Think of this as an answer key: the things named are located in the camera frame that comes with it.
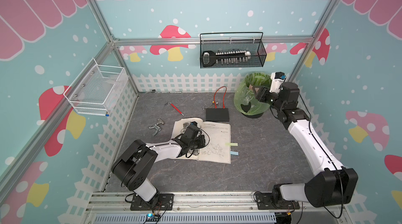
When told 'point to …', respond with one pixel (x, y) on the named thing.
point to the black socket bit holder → (210, 58)
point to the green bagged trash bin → (245, 99)
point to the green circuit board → (152, 217)
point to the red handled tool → (175, 108)
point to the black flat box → (217, 114)
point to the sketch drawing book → (219, 149)
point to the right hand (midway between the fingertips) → (256, 86)
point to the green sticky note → (230, 144)
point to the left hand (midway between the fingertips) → (205, 142)
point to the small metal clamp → (157, 126)
